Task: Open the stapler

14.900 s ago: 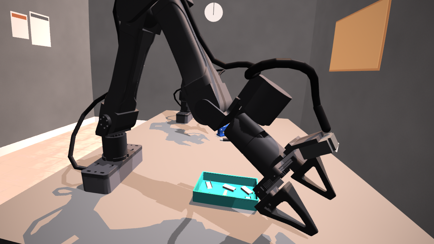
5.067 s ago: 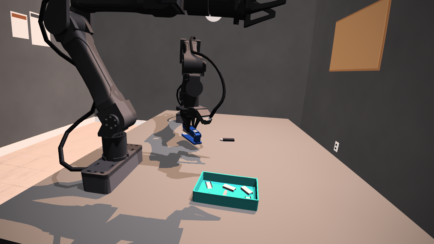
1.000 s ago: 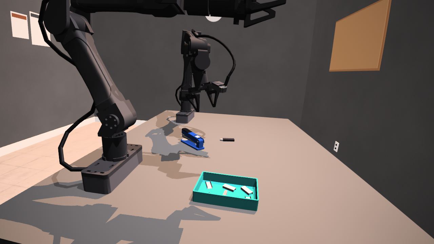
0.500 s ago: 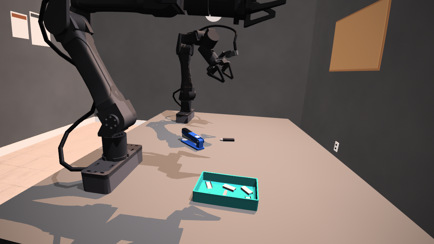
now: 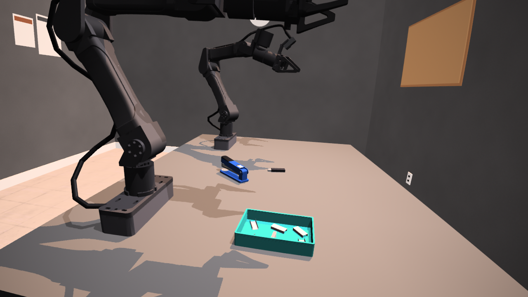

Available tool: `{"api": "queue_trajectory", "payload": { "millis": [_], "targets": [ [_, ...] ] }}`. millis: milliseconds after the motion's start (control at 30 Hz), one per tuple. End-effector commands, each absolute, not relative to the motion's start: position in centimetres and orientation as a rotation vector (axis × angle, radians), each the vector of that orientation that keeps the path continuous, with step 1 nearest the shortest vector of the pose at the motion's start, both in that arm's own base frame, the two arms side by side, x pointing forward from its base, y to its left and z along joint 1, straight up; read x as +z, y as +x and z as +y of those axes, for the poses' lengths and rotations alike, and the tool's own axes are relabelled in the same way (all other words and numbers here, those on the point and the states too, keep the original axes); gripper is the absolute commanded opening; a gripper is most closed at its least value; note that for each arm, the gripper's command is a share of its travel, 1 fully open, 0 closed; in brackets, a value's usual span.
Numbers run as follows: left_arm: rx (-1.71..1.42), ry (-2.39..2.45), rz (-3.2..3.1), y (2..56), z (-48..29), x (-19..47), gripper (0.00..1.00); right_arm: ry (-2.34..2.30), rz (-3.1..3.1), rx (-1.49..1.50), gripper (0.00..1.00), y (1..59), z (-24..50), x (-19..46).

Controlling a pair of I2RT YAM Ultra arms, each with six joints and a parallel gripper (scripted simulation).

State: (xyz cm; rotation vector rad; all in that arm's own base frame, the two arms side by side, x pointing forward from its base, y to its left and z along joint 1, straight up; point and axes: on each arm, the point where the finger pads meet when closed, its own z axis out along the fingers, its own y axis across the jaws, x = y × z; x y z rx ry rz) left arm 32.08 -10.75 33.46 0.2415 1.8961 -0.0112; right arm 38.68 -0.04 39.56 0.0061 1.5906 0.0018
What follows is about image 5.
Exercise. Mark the teal rectangular tray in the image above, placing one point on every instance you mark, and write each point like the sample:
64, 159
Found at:
284, 243

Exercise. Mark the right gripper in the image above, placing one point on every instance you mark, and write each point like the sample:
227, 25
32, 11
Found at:
295, 11

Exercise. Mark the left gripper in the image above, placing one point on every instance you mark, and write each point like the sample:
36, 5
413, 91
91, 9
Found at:
271, 59

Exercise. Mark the white rectangular block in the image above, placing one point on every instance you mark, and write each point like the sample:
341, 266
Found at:
278, 228
254, 225
299, 231

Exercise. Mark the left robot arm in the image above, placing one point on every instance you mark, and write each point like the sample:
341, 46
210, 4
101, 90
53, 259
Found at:
211, 71

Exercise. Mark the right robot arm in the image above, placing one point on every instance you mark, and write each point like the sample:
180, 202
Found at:
89, 35

